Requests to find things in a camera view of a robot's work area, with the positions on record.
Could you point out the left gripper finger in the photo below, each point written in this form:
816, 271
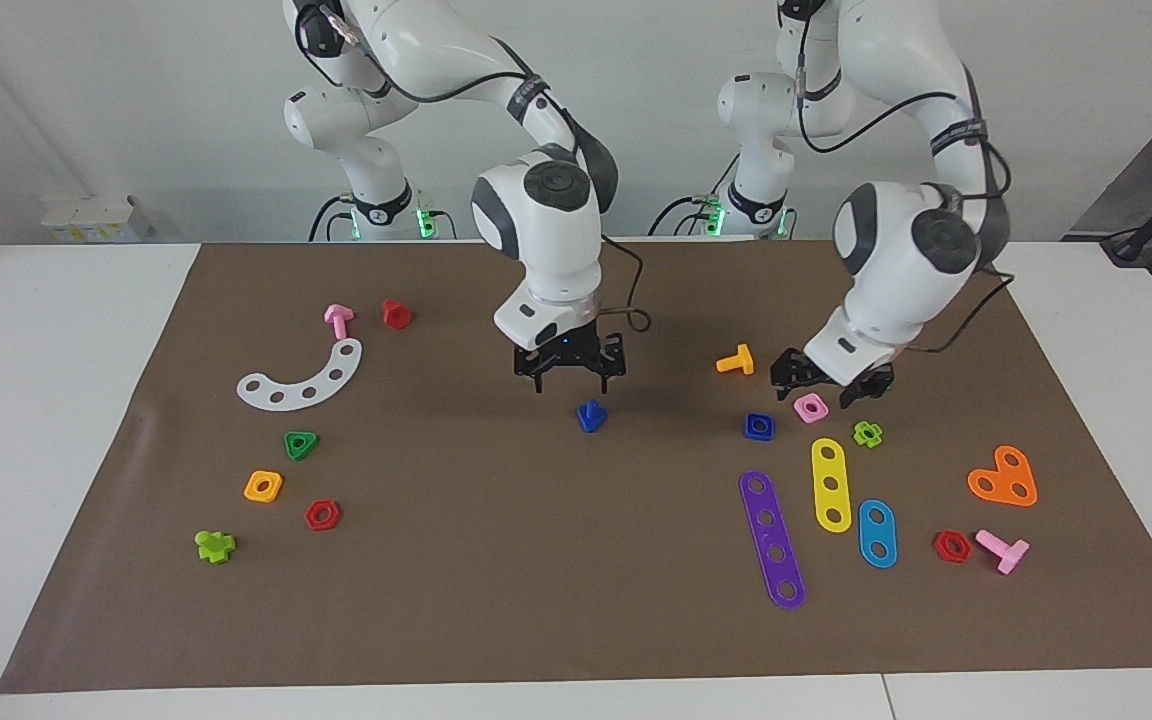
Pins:
871, 388
794, 370

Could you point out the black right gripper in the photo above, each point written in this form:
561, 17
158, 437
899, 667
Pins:
574, 352

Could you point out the blue plastic bolt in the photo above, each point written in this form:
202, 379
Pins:
590, 420

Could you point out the blue square plastic nut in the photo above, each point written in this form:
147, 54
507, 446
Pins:
752, 428

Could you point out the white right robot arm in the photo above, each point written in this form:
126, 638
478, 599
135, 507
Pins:
551, 240

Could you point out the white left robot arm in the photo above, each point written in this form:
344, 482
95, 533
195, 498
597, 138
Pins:
896, 260

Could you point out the pink square plastic nut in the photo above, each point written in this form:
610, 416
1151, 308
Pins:
801, 408

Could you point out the lime green cross nut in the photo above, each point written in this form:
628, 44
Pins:
860, 434

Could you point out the orange plastic bolt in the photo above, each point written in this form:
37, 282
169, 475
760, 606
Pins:
736, 362

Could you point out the yellow three-hole plate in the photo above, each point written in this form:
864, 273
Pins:
831, 468

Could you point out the blue two-hole plate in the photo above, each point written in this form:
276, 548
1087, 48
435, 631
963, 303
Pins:
877, 534

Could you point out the orange three-hole angled plate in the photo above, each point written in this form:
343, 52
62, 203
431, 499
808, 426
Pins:
1004, 480

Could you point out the purple four-hole plate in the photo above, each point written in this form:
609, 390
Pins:
772, 535

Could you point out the red hexagonal plastic nut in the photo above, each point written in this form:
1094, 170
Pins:
312, 516
940, 546

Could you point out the red plastic bolt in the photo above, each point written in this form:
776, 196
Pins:
396, 316

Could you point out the brown table mat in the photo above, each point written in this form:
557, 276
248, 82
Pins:
536, 560

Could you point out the pink plastic bolt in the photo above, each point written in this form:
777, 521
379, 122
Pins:
1008, 552
339, 320

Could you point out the white curved five-hole plate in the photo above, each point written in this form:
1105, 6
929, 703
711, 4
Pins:
326, 383

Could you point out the green triangular plastic nut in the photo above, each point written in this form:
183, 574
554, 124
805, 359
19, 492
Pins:
292, 450

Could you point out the orange square plastic nut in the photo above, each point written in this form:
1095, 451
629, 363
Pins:
252, 487

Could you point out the lime green cross-head bolt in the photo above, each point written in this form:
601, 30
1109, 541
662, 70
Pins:
214, 546

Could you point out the white box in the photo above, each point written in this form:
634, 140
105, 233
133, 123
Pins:
96, 220

